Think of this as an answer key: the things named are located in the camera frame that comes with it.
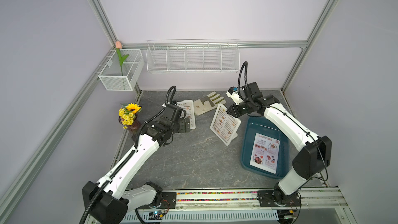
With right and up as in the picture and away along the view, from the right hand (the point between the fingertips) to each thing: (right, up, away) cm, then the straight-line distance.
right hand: (228, 110), depth 83 cm
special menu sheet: (+22, -25, +6) cm, 34 cm away
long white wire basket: (-20, +35, +19) cm, 45 cm away
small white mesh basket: (-61, +23, +6) cm, 65 cm away
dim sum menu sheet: (-1, -8, +4) cm, 9 cm away
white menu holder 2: (+4, -14, +2) cm, 15 cm away
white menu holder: (-23, +2, +6) cm, 24 cm away
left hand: (-25, -7, -6) cm, 27 cm away
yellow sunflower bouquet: (-52, -2, -7) cm, 52 cm away
